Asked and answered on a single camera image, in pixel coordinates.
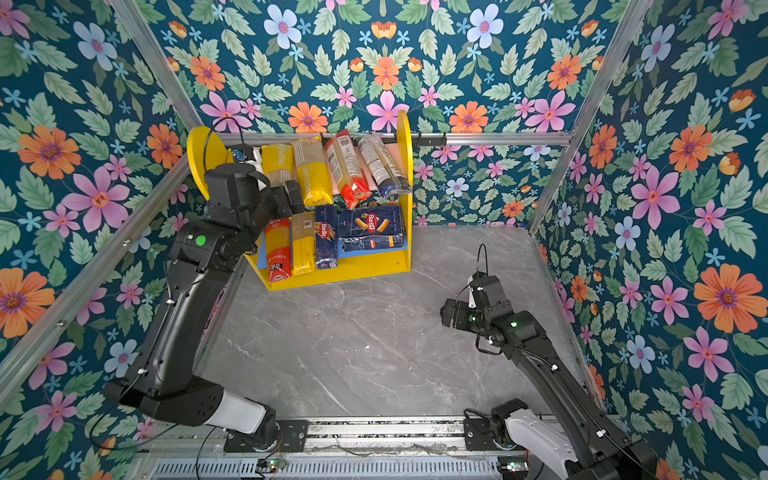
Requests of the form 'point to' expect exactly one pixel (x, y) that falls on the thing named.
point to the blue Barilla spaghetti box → (326, 227)
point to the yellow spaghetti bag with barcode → (303, 243)
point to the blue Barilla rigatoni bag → (371, 230)
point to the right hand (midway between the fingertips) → (455, 311)
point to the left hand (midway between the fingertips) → (280, 176)
